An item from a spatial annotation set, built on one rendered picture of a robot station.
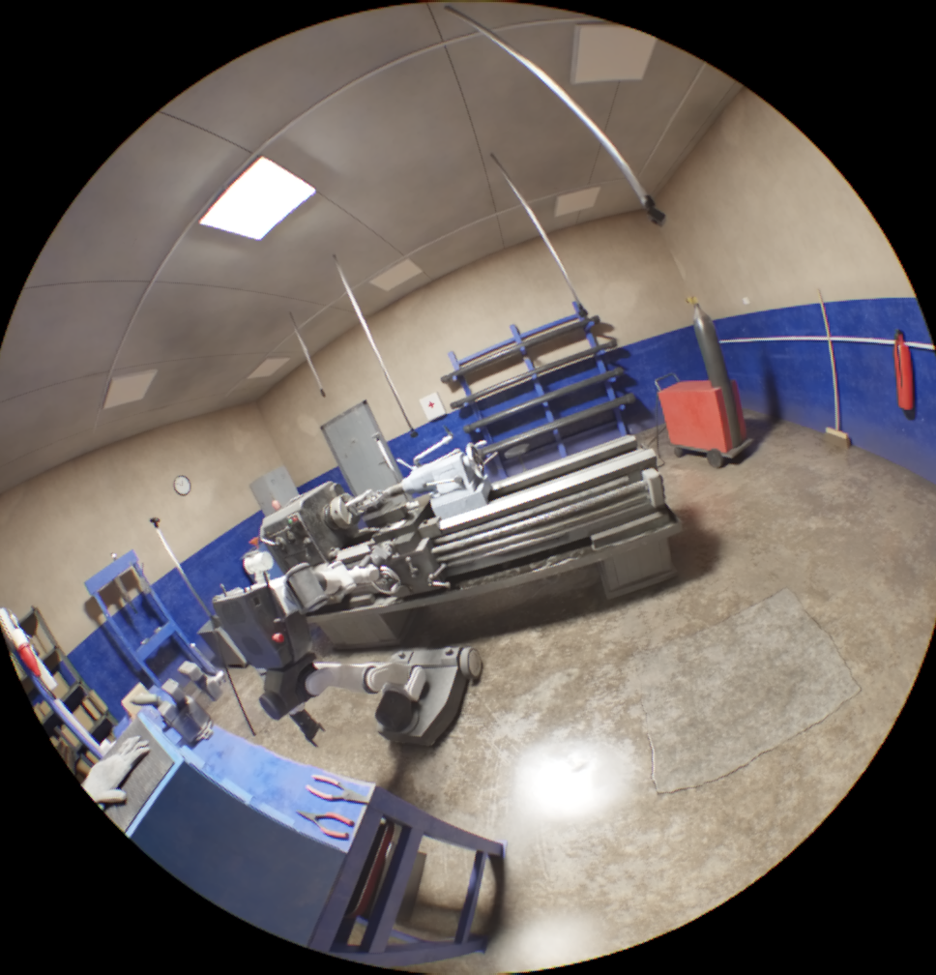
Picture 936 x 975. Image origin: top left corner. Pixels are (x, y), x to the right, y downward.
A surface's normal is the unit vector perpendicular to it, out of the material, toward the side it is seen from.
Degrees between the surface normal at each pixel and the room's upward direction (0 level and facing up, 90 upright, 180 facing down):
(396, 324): 90
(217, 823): 90
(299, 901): 90
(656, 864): 0
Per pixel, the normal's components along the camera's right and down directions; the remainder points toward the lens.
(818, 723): -0.40, -0.88
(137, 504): 0.90, -0.32
